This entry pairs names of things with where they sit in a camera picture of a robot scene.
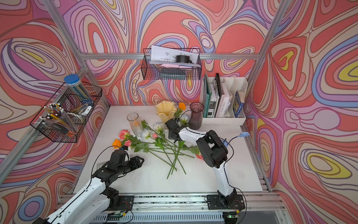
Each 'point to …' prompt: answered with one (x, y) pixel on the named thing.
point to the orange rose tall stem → (178, 114)
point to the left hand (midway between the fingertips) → (142, 161)
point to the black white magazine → (214, 101)
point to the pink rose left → (136, 143)
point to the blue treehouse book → (239, 109)
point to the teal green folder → (207, 94)
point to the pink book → (223, 103)
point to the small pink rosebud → (159, 142)
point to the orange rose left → (116, 143)
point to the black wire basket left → (77, 112)
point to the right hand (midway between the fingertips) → (175, 137)
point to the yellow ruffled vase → (166, 110)
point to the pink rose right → (190, 149)
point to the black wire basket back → (151, 71)
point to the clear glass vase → (135, 122)
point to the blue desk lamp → (242, 134)
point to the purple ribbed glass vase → (196, 120)
